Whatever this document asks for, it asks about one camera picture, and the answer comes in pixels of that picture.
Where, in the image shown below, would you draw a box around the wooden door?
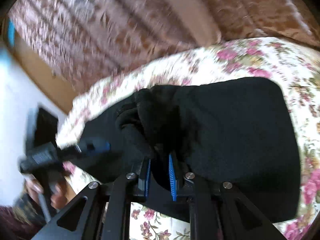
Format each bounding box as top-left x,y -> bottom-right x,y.
10,34 -> 84,114

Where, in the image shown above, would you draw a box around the black pants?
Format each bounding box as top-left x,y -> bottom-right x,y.
80,77 -> 301,223

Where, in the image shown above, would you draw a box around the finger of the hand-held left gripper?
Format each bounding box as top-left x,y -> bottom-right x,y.
75,137 -> 112,156

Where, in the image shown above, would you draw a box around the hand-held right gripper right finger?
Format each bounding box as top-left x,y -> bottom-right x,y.
167,154 -> 288,240

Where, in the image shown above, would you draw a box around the person's left forearm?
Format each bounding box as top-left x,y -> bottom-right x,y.
0,195 -> 49,240

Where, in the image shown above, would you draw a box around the floral bedsheet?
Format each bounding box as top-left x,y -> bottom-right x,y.
56,37 -> 320,240

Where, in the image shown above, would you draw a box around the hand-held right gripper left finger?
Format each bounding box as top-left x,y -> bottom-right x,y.
31,155 -> 152,240

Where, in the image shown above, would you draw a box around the person's left hand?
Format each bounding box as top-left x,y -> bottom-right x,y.
25,176 -> 75,210

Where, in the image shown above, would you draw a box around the brown floral curtain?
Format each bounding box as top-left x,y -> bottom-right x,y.
7,0 -> 317,94

